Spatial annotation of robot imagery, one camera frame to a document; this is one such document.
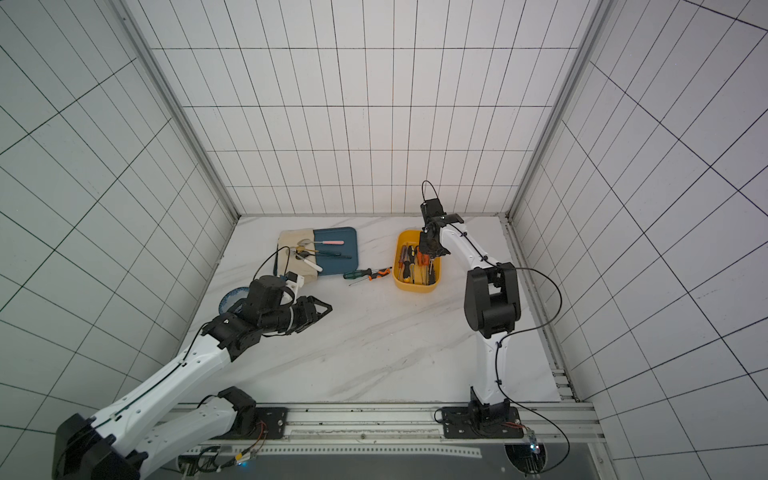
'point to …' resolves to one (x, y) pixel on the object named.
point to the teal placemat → (337, 266)
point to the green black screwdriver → (354, 274)
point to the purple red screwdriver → (401, 262)
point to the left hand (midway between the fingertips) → (323, 317)
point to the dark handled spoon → (306, 254)
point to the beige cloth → (295, 264)
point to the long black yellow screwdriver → (406, 264)
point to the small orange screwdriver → (376, 274)
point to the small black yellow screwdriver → (412, 261)
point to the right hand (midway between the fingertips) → (421, 246)
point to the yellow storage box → (413, 237)
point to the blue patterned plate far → (232, 296)
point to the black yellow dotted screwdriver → (431, 272)
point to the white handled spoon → (310, 263)
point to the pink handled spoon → (327, 242)
